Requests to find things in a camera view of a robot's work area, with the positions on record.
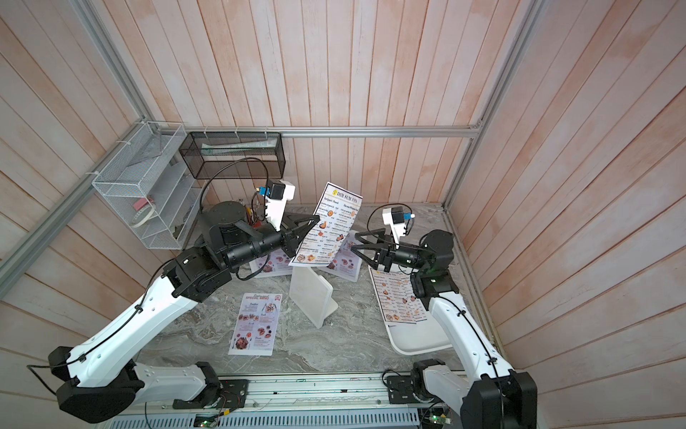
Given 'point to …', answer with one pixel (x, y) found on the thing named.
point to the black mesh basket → (235, 155)
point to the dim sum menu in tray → (397, 297)
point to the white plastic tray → (414, 338)
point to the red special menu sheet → (256, 325)
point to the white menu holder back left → (279, 264)
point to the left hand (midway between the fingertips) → (317, 224)
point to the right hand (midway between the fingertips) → (354, 245)
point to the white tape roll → (142, 216)
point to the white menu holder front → (312, 294)
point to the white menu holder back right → (347, 264)
